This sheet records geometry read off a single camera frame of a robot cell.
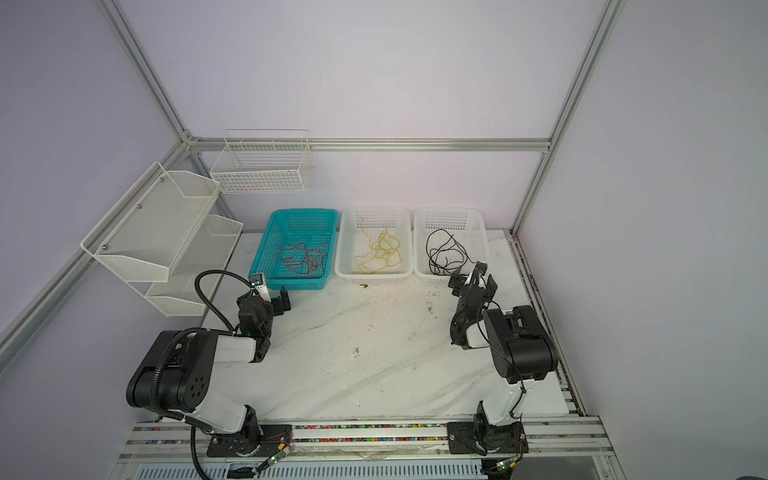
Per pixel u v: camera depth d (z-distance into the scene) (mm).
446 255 1053
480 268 794
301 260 1110
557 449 735
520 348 484
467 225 1181
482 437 665
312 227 1186
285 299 882
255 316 718
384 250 1142
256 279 800
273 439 736
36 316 526
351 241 1144
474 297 705
